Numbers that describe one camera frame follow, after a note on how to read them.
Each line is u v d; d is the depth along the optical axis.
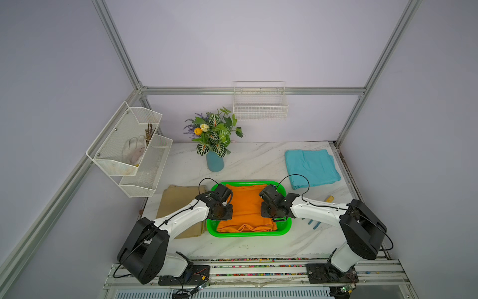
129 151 0.77
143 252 0.41
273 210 0.67
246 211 0.90
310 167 1.07
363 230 0.45
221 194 0.69
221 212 0.73
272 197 0.69
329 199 0.95
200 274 0.73
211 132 0.77
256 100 0.97
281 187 0.91
